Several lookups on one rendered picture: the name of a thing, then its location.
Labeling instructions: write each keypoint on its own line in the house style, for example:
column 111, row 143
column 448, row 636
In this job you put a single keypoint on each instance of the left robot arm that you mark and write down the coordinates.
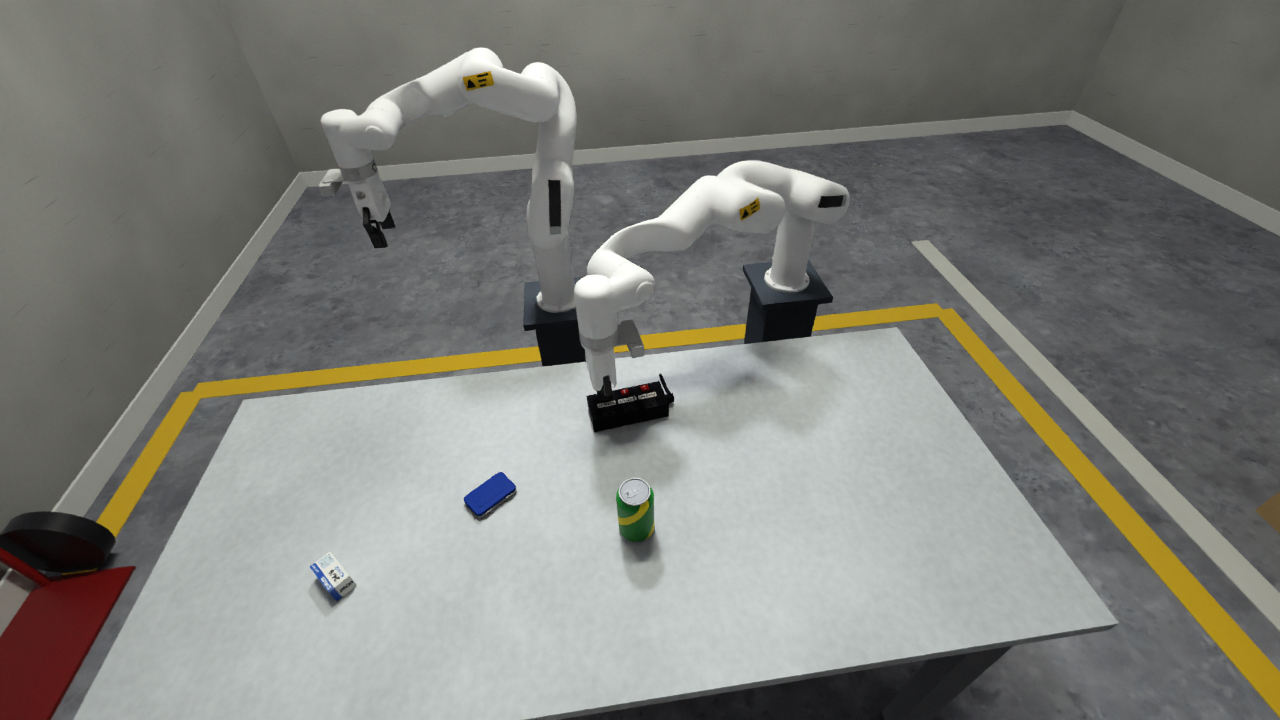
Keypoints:
column 747, row 196

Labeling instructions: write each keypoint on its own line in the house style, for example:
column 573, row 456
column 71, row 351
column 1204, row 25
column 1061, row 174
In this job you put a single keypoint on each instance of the green drink can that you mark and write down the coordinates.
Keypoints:
column 635, row 509

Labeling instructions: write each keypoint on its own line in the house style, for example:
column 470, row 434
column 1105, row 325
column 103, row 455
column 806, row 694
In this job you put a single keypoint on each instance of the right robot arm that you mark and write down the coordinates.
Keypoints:
column 538, row 94

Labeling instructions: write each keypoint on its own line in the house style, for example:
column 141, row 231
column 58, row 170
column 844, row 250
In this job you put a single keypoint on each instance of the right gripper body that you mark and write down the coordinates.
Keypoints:
column 364, row 195

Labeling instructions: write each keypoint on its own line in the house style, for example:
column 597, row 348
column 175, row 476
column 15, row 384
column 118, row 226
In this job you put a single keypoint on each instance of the black power strip body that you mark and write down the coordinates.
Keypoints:
column 630, row 405

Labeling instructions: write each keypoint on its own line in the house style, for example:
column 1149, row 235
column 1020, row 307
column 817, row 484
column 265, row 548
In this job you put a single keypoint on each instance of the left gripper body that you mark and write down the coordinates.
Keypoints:
column 600, row 363

